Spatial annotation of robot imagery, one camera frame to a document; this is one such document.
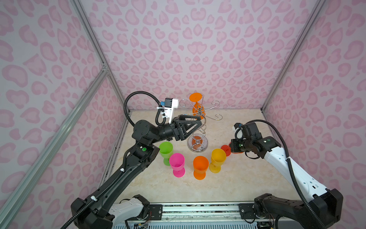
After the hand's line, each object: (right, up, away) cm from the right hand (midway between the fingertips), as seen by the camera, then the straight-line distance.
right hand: (230, 144), depth 78 cm
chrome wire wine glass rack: (-16, -1, +19) cm, 25 cm away
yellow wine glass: (-6, -9, +5) cm, 12 cm away
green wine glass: (-35, -4, 0) cm, 35 cm away
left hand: (-19, +12, -30) cm, 37 cm away
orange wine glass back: (-18, +19, -3) cm, 26 cm away
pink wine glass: (-29, -10, 0) cm, 31 cm away
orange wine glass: (-16, -11, 0) cm, 20 cm away
